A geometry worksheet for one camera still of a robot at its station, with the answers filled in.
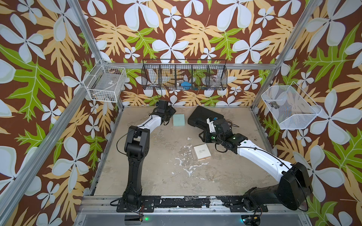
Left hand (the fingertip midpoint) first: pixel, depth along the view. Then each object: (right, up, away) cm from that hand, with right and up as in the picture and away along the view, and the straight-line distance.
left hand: (174, 108), depth 103 cm
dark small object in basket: (+63, 0, -18) cm, 65 cm away
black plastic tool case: (+18, -8, +1) cm, 20 cm away
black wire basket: (+4, +23, -6) cm, 24 cm away
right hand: (+16, -17, -20) cm, 31 cm away
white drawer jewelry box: (+19, -30, -13) cm, 37 cm away
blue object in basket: (+8, +15, -10) cm, 20 cm away
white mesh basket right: (+70, -2, -22) cm, 73 cm away
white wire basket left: (-43, +14, -18) cm, 48 cm away
